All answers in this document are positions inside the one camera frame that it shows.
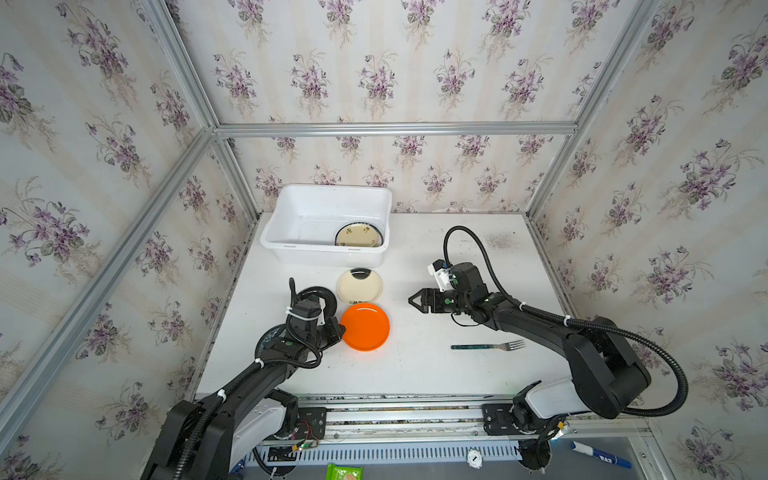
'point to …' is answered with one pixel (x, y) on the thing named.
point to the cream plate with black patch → (359, 286)
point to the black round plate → (329, 298)
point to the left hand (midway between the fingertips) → (346, 325)
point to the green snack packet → (337, 472)
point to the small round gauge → (475, 458)
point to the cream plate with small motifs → (358, 234)
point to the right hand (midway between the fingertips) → (414, 302)
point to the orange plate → (367, 327)
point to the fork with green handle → (509, 346)
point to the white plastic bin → (306, 218)
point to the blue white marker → (583, 448)
